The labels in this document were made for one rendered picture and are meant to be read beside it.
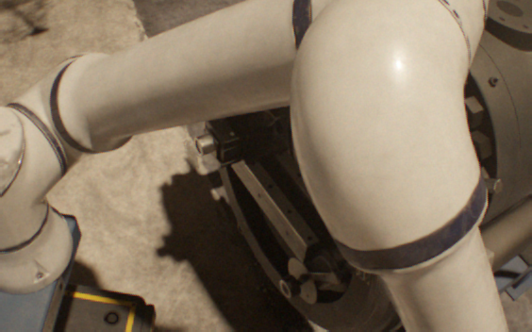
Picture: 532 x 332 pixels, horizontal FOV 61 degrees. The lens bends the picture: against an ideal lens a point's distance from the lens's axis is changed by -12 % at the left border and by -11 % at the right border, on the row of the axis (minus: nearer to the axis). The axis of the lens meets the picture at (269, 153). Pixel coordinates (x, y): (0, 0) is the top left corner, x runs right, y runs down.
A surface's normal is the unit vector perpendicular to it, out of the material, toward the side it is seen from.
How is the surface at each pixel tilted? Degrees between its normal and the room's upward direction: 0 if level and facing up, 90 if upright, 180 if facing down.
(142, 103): 88
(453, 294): 67
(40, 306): 0
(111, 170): 0
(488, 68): 21
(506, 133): 50
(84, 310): 0
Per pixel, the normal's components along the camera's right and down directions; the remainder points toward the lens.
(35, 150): 0.74, -0.18
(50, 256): 0.84, 0.12
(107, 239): 0.09, -0.69
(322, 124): -0.71, 0.11
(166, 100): -0.48, 0.60
